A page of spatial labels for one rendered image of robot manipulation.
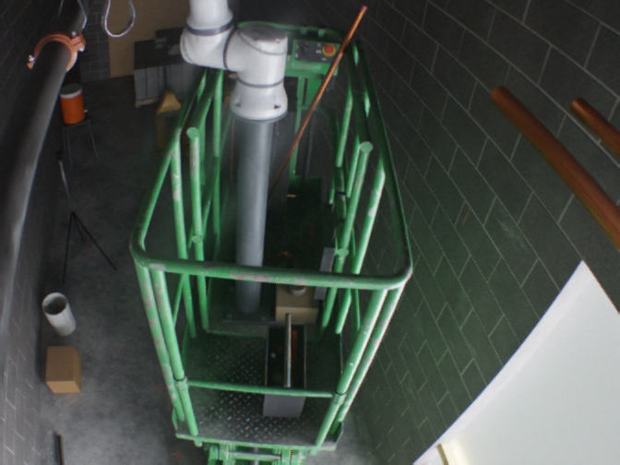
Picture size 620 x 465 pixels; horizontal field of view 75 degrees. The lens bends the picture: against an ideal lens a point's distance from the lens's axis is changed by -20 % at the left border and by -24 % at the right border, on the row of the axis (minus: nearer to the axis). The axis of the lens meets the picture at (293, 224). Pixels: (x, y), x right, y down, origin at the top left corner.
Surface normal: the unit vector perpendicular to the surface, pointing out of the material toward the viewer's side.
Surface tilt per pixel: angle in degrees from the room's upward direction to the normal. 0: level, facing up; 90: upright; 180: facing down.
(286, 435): 0
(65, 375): 0
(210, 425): 0
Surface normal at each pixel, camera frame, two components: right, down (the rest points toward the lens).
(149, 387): 0.09, -0.72
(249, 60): -0.33, 0.63
